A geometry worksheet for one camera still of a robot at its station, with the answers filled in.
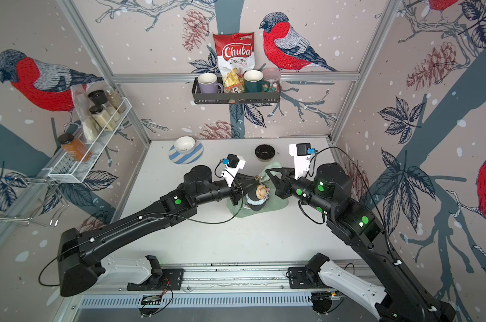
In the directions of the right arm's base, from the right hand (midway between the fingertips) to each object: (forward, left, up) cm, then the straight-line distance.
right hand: (266, 168), depth 57 cm
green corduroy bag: (0, -4, -20) cm, 20 cm away
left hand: (0, +2, -6) cm, 7 cm away
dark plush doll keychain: (-2, +3, -13) cm, 14 cm away
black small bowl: (+39, -1, -38) cm, 55 cm away
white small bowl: (+44, +46, -37) cm, 74 cm away
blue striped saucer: (+36, +47, -41) cm, 72 cm away
